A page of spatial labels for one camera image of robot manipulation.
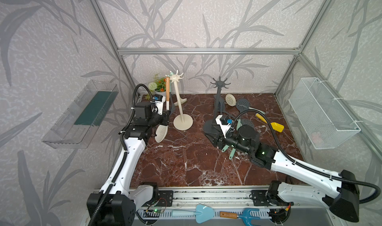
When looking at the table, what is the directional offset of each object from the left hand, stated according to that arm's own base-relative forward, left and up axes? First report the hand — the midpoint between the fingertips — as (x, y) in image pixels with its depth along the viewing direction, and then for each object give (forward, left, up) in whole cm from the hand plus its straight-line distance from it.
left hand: (169, 111), depth 77 cm
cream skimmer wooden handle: (+5, 0, +9) cm, 10 cm away
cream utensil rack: (+10, -4, -25) cm, 27 cm away
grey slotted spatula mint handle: (+23, -32, -21) cm, 45 cm away
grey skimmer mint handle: (+25, -50, -23) cm, 60 cm away
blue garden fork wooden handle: (-43, -30, -23) cm, 57 cm away
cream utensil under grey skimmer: (-13, -36, -24) cm, 45 cm away
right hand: (-12, -20, +3) cm, 24 cm away
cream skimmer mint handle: (+31, -40, -24) cm, 56 cm away
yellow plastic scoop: (+7, -68, -23) cm, 72 cm away
